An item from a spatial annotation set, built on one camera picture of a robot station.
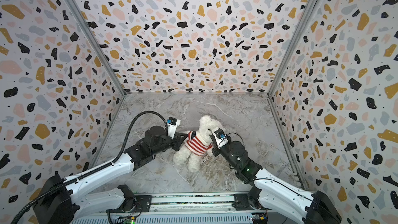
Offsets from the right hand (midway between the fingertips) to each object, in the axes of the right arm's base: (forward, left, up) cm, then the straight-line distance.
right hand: (212, 131), depth 74 cm
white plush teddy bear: (-8, +9, -16) cm, 20 cm away
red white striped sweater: (-4, +9, -6) cm, 12 cm away
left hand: (0, +11, -2) cm, 11 cm away
